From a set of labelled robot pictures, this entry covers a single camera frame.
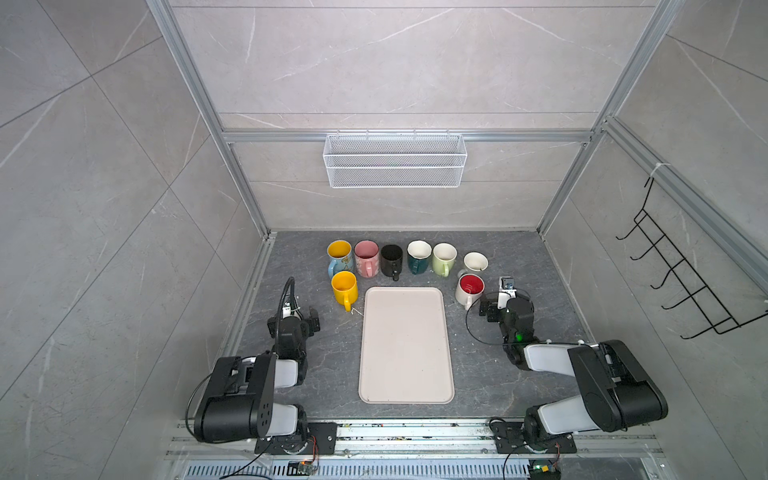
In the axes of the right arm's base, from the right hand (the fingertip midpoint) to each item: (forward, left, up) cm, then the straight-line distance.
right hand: (499, 290), depth 93 cm
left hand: (-3, +65, 0) cm, 65 cm away
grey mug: (+12, +5, -1) cm, 13 cm away
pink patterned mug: (+14, +42, +2) cm, 45 cm away
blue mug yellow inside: (+13, +51, +3) cm, 53 cm away
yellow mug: (+5, +50, -3) cm, 50 cm away
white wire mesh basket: (+39, +32, +22) cm, 55 cm away
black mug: (+13, +34, 0) cm, 36 cm away
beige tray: (-16, +30, -7) cm, 35 cm away
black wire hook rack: (-18, -33, +24) cm, 44 cm away
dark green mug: (+13, +25, +3) cm, 28 cm away
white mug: (+4, +8, -4) cm, 10 cm away
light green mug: (+15, +15, -1) cm, 22 cm away
